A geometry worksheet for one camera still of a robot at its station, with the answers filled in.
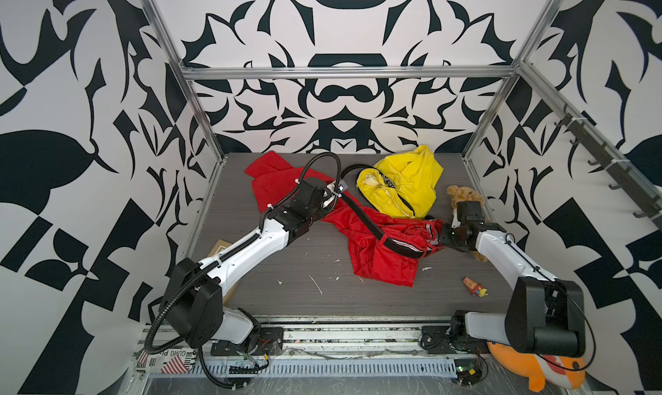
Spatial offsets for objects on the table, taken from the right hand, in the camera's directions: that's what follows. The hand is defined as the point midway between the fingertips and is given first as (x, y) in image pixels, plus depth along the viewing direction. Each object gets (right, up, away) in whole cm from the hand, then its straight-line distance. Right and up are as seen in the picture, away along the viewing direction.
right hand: (445, 233), depth 90 cm
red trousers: (-23, -3, -10) cm, 26 cm away
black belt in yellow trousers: (-16, +18, +15) cm, 28 cm away
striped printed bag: (-82, -30, -21) cm, 90 cm away
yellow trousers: (-10, +17, +13) cm, 24 cm away
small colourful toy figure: (+6, -16, -9) cm, 19 cm away
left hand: (-45, +16, -7) cm, 49 cm away
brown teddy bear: (+11, +13, +7) cm, 18 cm away
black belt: (-20, -1, -11) cm, 23 cm away
